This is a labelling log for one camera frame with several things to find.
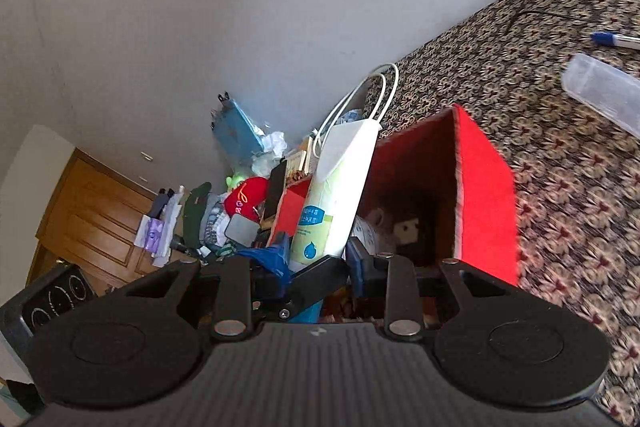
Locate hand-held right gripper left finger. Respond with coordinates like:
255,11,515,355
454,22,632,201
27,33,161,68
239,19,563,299
112,232,348,342

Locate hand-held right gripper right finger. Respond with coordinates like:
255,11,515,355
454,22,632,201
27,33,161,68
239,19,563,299
345,237,521,339

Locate white tube with blue cap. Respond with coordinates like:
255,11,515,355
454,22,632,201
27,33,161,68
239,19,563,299
290,119,383,325

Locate red cardboard box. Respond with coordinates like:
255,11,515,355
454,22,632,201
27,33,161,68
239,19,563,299
267,104,518,323

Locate clear plastic container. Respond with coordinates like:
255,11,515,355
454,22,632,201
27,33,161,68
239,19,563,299
561,53,640,135

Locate blue marker pen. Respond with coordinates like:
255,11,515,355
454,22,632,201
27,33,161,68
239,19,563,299
590,31,640,50

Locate grey square case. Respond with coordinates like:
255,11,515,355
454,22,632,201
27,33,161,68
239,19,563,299
225,213,258,245

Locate white block with holes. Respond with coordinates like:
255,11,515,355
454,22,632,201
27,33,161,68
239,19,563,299
392,218,418,240

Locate red cloth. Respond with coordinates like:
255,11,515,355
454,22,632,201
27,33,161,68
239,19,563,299
222,177,269,220

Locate green cloth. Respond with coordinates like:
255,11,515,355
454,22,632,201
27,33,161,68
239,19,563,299
181,182,213,253

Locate patterned brown box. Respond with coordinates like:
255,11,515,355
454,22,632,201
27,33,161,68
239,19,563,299
285,137,316,182

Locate crumpled white plastic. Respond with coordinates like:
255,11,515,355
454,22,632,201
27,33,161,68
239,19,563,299
250,129,288,178

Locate purple packet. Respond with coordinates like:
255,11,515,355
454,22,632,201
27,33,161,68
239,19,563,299
136,214,173,258

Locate blue packet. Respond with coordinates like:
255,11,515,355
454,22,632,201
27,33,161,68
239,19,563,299
212,92,271,168

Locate black speaker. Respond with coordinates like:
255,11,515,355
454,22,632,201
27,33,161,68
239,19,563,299
0,263,96,348

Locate white cable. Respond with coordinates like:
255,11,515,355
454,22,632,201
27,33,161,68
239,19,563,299
315,63,399,162

